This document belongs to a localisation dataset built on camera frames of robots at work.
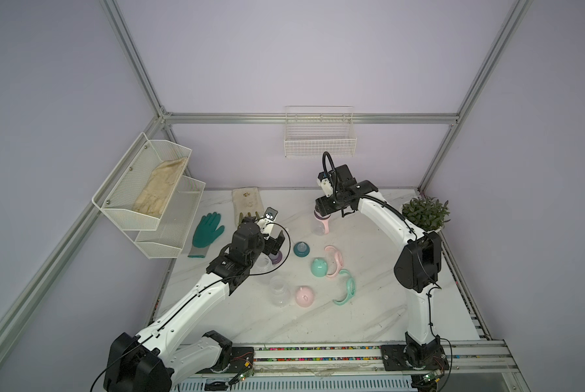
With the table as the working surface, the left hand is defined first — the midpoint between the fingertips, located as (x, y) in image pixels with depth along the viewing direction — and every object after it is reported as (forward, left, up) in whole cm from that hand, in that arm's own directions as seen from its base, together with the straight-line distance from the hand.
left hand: (265, 227), depth 80 cm
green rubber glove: (+12, +29, -21) cm, 38 cm away
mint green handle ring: (-12, -31, -23) cm, 40 cm away
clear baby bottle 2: (-18, -5, -12) cm, 22 cm away
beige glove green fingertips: (+30, +14, -21) cm, 39 cm away
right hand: (+14, -22, -6) cm, 27 cm away
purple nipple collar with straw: (+11, -20, -8) cm, 24 cm away
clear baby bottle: (+11, -19, -16) cm, 27 cm away
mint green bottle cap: (-5, -19, -18) cm, 27 cm away
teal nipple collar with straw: (+4, -12, -20) cm, 24 cm away
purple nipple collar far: (0, -3, -20) cm, 21 cm away
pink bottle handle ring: (+8, -22, -12) cm, 26 cm away
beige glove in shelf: (+6, +36, +9) cm, 37 cm away
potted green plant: (+10, -59, -4) cm, 60 cm away
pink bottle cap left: (-17, -13, -17) cm, 27 cm away
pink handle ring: (-1, -27, -20) cm, 34 cm away
